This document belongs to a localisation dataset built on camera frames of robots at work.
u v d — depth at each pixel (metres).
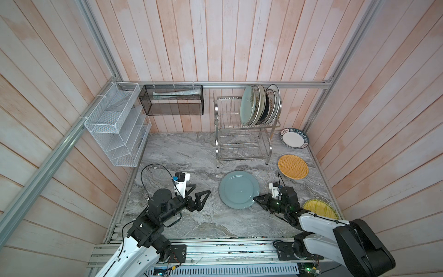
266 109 0.77
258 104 0.75
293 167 1.01
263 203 0.77
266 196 0.80
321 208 0.86
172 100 1.05
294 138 1.15
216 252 0.76
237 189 0.93
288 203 0.69
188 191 0.72
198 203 0.60
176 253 0.73
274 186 0.84
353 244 0.43
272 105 0.76
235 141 1.12
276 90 0.79
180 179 0.59
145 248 0.50
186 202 0.61
